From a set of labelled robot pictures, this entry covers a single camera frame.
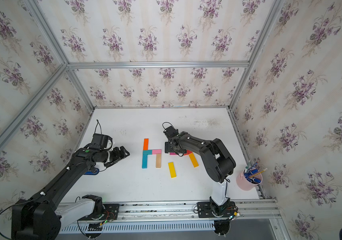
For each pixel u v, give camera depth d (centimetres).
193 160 91
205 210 73
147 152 94
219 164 49
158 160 91
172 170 88
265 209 75
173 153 85
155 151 94
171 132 76
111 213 72
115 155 72
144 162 90
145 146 96
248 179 73
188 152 92
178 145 68
